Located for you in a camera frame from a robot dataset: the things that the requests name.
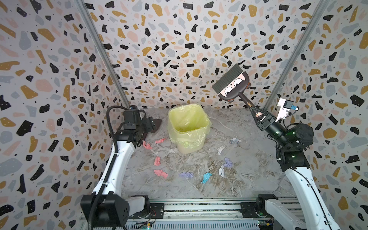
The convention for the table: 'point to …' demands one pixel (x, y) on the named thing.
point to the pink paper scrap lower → (160, 173)
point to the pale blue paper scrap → (235, 139)
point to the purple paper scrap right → (228, 164)
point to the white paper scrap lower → (221, 171)
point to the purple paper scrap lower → (187, 174)
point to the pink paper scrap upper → (160, 141)
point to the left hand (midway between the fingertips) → (147, 120)
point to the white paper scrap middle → (220, 150)
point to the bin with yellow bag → (188, 126)
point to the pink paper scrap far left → (147, 145)
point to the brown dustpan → (157, 122)
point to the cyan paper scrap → (206, 177)
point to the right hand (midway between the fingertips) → (249, 108)
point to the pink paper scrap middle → (157, 161)
